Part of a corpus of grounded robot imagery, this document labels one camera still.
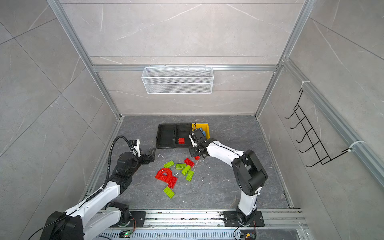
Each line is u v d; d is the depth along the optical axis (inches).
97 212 19.5
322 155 23.3
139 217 28.8
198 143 28.1
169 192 31.6
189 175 34.6
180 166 35.7
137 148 29.2
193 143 32.6
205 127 41.4
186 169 34.7
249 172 18.7
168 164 36.4
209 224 28.8
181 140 39.9
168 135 40.9
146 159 29.9
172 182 33.6
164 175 34.1
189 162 36.4
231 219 28.3
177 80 39.5
